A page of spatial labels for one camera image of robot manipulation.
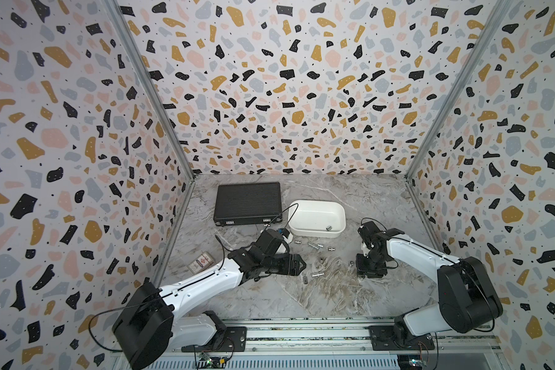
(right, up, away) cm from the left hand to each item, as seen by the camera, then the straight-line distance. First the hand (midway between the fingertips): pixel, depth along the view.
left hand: (301, 265), depth 79 cm
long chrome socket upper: (+7, +3, +16) cm, 18 cm away
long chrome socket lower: (+6, -6, +9) cm, 13 cm away
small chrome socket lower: (+2, -8, +9) cm, 12 cm away
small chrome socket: (+8, +3, +17) cm, 19 cm away
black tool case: (-26, +20, +26) cm, 42 cm away
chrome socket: (+13, +10, +22) cm, 27 cm away
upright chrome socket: (+9, -2, +13) cm, 16 cm away
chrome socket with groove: (+13, +2, +16) cm, 21 cm away
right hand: (+23, -6, +9) cm, 25 cm away
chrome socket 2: (0, +4, +19) cm, 19 cm away
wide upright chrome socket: (+20, -3, +11) cm, 23 cm away
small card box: (-39, -3, +11) cm, 41 cm away
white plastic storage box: (+8, +13, +25) cm, 30 cm away
